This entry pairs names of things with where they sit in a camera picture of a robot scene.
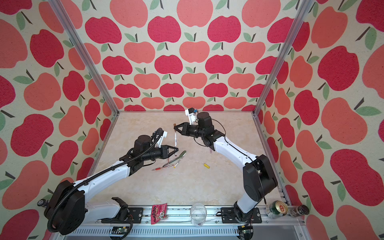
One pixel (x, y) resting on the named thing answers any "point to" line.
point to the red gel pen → (156, 169)
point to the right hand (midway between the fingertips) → (177, 126)
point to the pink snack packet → (158, 212)
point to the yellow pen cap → (205, 165)
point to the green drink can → (278, 207)
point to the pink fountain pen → (211, 151)
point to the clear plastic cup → (198, 214)
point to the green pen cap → (182, 153)
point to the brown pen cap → (174, 124)
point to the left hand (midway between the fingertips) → (179, 151)
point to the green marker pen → (172, 161)
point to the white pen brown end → (175, 141)
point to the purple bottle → (43, 202)
